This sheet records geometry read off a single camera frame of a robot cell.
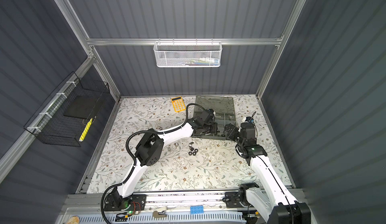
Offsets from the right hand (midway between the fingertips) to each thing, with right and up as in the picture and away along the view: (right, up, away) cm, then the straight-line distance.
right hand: (233, 129), depth 83 cm
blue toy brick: (-21, -37, -12) cm, 44 cm away
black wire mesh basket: (-85, +7, -11) cm, 86 cm away
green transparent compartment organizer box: (0, +12, +30) cm, 32 cm away
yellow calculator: (-34, +16, +32) cm, 49 cm away
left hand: (-6, 0, +11) cm, 13 cm away
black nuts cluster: (-22, -14, +9) cm, 28 cm away
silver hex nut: (-33, -11, +11) cm, 37 cm away
